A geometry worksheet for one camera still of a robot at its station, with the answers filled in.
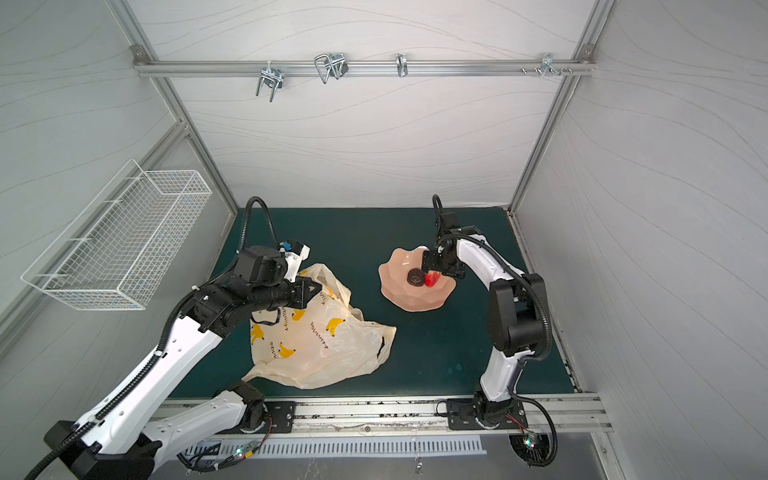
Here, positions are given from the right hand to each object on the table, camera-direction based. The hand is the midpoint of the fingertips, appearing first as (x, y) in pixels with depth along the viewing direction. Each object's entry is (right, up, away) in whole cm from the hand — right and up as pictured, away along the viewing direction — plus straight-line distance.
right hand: (438, 268), depth 93 cm
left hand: (-33, -2, -23) cm, 40 cm away
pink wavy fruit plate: (-11, -9, +3) cm, 15 cm away
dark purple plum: (-7, -3, +3) cm, 8 cm away
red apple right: (-2, -4, +3) cm, 5 cm away
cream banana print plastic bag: (-31, -16, -23) cm, 41 cm away
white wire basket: (-79, +8, -24) cm, 83 cm away
